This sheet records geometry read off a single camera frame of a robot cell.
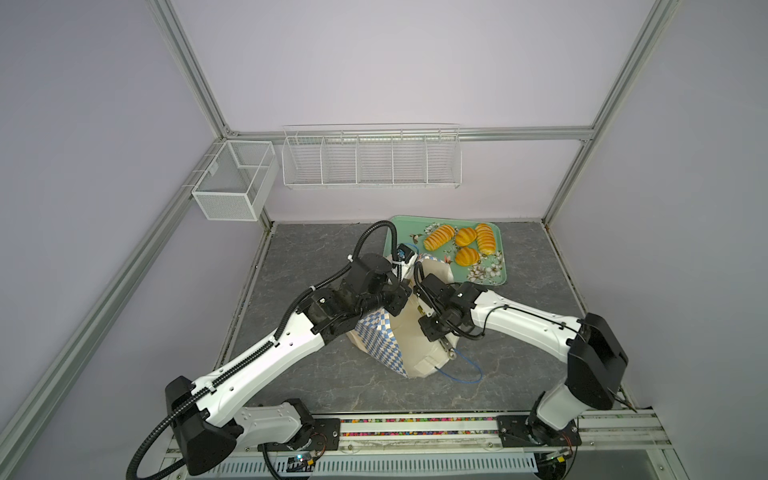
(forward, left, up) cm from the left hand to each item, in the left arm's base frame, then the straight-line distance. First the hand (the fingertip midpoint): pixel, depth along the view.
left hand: (407, 286), depth 70 cm
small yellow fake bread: (+25, -24, -23) cm, 42 cm away
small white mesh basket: (+50, +54, -6) cm, 74 cm away
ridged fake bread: (+36, -17, -24) cm, 46 cm away
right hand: (-3, -7, -19) cm, 21 cm away
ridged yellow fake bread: (+34, -34, -25) cm, 54 cm away
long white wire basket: (+48, +7, +4) cm, 49 cm away
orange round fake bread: (+35, -26, -23) cm, 49 cm away
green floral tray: (+30, -28, -25) cm, 48 cm away
